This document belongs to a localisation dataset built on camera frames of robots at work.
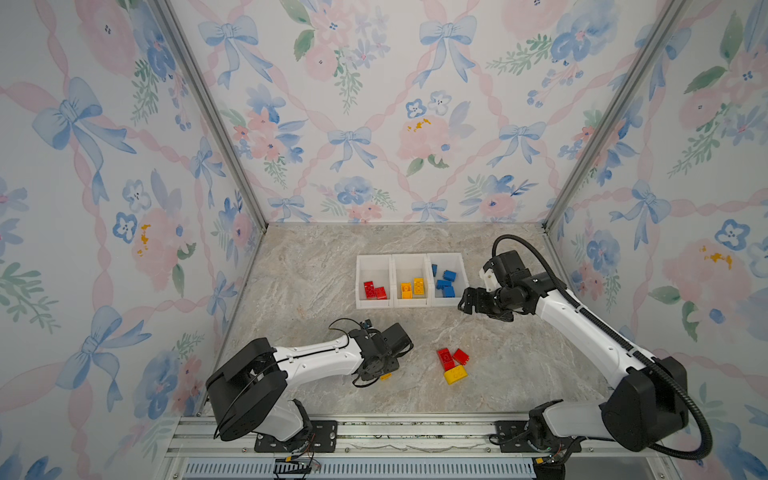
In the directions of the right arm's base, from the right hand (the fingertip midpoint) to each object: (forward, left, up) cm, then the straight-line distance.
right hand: (472, 306), depth 83 cm
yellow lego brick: (-15, +5, -12) cm, 20 cm away
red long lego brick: (-11, +7, -12) cm, 17 cm away
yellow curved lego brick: (+10, +17, -9) cm, 22 cm away
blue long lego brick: (+14, +6, -10) cm, 19 cm away
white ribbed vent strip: (-37, +27, -13) cm, 48 cm away
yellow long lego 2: (-17, +24, -8) cm, 30 cm away
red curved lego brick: (+10, +30, -10) cm, 33 cm away
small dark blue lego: (+20, +8, -10) cm, 24 cm away
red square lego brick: (+11, +26, -11) cm, 30 cm away
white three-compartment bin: (+16, +16, -11) cm, 26 cm away
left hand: (-12, +22, -11) cm, 28 cm away
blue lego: (+12, +4, -11) cm, 16 cm away
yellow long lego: (+14, +13, -11) cm, 22 cm away
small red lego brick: (-9, +2, -13) cm, 16 cm away
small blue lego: (+20, +2, -13) cm, 24 cm away
